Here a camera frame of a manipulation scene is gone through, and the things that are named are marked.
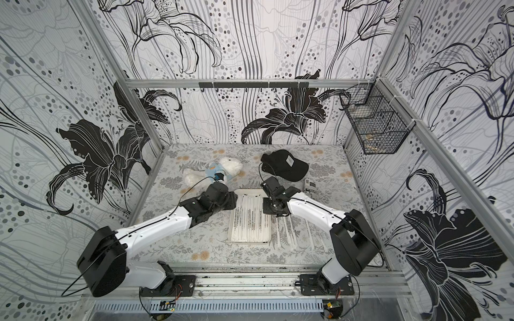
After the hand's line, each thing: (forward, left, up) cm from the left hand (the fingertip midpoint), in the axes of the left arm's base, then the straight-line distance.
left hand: (235, 200), depth 85 cm
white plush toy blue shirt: (+20, +5, -1) cm, 20 cm away
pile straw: (-10, -25, -9) cm, 28 cm away
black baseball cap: (+26, -23, -6) cm, 35 cm away
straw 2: (-4, -8, -9) cm, 13 cm away
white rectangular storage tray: (-7, -6, -9) cm, 13 cm away
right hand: (0, -16, -4) cm, 16 cm away
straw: (-4, -11, -9) cm, 15 cm away
